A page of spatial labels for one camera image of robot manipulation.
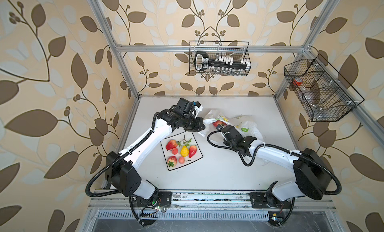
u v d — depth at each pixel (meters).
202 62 0.85
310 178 0.43
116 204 0.74
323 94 0.75
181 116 0.59
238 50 0.91
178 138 0.96
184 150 0.87
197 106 0.71
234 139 0.66
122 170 0.41
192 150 0.86
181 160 0.84
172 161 0.82
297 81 0.88
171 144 0.90
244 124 0.85
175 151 0.88
